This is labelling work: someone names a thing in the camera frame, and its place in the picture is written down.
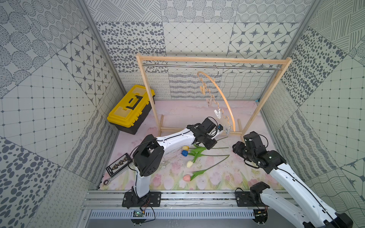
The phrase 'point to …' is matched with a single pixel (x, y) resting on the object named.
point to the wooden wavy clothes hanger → (208, 90)
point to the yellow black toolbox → (129, 115)
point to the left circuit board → (138, 213)
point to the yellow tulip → (196, 148)
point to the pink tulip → (188, 177)
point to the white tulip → (189, 164)
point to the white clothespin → (218, 114)
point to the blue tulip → (185, 153)
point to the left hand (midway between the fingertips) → (215, 139)
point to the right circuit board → (261, 215)
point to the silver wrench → (107, 181)
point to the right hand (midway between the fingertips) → (236, 149)
